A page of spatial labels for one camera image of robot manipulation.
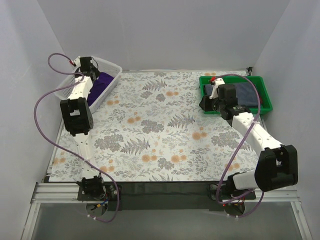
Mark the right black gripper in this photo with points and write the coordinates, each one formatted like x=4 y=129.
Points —
x=206 y=103

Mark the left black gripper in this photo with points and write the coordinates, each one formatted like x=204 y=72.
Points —
x=93 y=74

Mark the purple cloth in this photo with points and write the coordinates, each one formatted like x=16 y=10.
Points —
x=98 y=87

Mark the grey cloth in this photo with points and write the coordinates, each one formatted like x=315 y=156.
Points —
x=229 y=95

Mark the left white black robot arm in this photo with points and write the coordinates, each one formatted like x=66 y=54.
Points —
x=78 y=121

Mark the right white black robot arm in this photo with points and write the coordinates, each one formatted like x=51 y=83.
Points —
x=277 y=165

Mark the white plastic basket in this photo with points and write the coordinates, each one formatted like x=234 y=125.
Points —
x=104 y=66

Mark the green plastic tray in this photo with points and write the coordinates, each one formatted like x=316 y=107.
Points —
x=233 y=80

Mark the floral table mat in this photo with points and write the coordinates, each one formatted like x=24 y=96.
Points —
x=151 y=128

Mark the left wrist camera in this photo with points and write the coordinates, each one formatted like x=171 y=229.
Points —
x=85 y=64

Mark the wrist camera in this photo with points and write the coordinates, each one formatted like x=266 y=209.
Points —
x=85 y=64
x=224 y=93

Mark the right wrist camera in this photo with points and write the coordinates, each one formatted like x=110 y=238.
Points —
x=224 y=93

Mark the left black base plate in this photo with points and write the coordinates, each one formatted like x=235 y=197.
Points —
x=115 y=192

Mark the aluminium frame rail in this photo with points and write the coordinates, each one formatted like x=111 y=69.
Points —
x=68 y=193

